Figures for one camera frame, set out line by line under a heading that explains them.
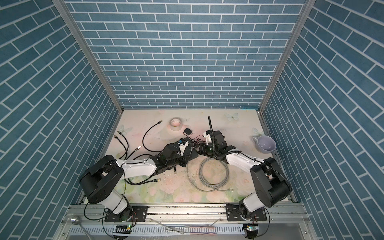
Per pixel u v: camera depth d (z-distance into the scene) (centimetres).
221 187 82
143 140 102
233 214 74
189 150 87
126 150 97
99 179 45
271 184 44
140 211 75
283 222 73
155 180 84
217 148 70
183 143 79
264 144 99
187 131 105
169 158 70
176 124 111
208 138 83
